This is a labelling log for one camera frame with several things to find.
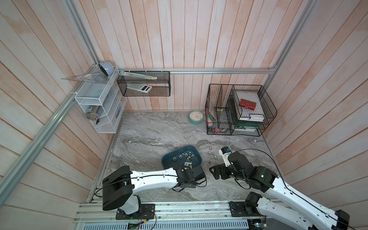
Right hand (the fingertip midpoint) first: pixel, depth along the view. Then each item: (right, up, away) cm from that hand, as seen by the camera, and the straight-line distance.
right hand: (215, 166), depth 76 cm
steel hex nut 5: (-23, 0, +16) cm, 28 cm away
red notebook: (+26, +36, +17) cm, 48 cm away
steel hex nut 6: (-19, +1, +17) cm, 26 cm away
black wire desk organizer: (+12, +36, +47) cm, 60 cm away
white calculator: (-45, +48, +22) cm, 70 cm away
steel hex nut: (+2, +6, +22) cm, 23 cm away
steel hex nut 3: (+3, +3, +19) cm, 20 cm away
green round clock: (-7, +28, +38) cm, 48 cm away
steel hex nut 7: (-13, +4, +19) cm, 23 cm away
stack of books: (+24, +31, +17) cm, 43 cm away
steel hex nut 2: (+1, +3, +19) cm, 20 cm away
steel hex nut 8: (-16, +3, +17) cm, 23 cm away
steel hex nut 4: (0, -1, +15) cm, 15 cm away
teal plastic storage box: (-21, +1, +17) cm, 27 cm away
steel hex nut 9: (-11, +2, +17) cm, 20 cm away
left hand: (-15, -10, +3) cm, 19 cm away
